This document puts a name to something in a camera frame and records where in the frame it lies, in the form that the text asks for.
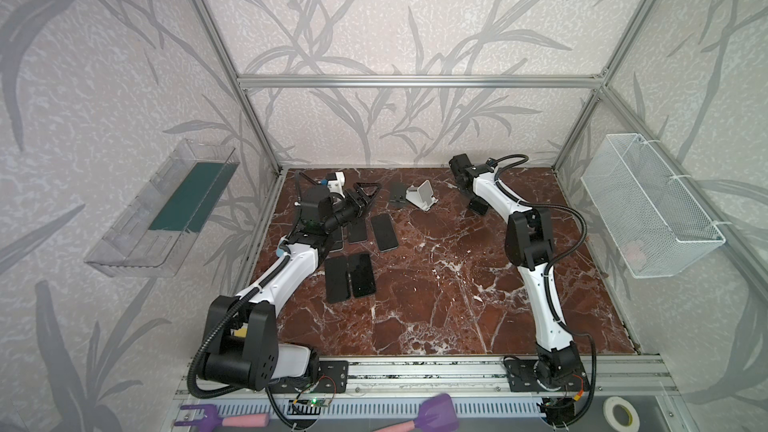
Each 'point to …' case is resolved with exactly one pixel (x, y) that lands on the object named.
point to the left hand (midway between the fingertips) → (384, 184)
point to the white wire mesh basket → (654, 226)
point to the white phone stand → (422, 195)
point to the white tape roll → (610, 418)
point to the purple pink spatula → (437, 414)
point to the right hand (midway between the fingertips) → (483, 184)
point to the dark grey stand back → (397, 195)
